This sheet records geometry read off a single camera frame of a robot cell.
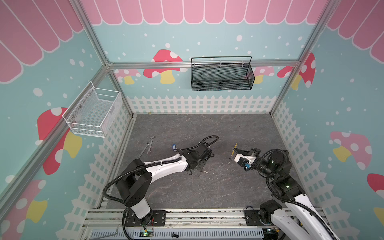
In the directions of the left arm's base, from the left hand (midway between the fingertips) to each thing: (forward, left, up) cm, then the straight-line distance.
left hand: (197, 162), depth 88 cm
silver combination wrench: (+16, +34, -5) cm, 38 cm away
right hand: (-2, -19, +22) cm, 29 cm away
